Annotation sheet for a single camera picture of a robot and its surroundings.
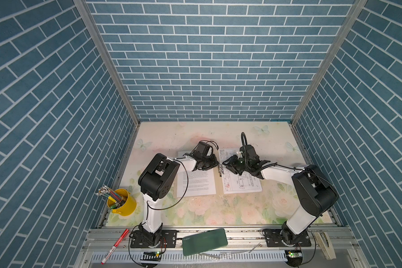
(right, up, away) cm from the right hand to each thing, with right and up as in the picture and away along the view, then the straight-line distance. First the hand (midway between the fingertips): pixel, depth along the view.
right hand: (221, 162), depth 91 cm
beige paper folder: (-1, -11, 0) cm, 11 cm away
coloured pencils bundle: (-49, -15, -16) cm, 53 cm away
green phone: (-9, -32, -18) cm, 38 cm away
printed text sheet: (-14, -12, +1) cm, 19 cm away
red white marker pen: (-48, -33, -20) cm, 61 cm away
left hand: (-1, -1, +6) cm, 6 cm away
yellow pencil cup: (-43, -18, -17) cm, 49 cm away
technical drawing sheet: (+7, -11, 0) cm, 13 cm away
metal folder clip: (0, -5, +5) cm, 8 cm away
